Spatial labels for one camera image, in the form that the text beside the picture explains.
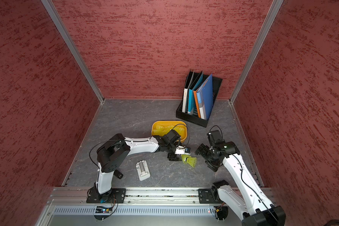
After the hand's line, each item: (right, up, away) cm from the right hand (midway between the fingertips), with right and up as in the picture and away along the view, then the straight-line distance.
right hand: (200, 161), depth 76 cm
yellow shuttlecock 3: (-3, -2, +6) cm, 7 cm away
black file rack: (+19, +51, +31) cm, 62 cm away
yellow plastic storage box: (-10, +19, +25) cm, 33 cm away
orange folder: (-1, +39, +10) cm, 40 cm away
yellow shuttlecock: (-9, +14, +21) cm, 27 cm away
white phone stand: (-33, -7, +6) cm, 34 cm away
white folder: (-5, +46, +14) cm, 48 cm away
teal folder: (-3, +36, +15) cm, 39 cm away
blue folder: (+6, +37, +14) cm, 40 cm away
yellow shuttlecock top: (-23, +15, +18) cm, 32 cm away
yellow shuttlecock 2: (-8, -1, +10) cm, 13 cm away
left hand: (-11, 0, +14) cm, 17 cm away
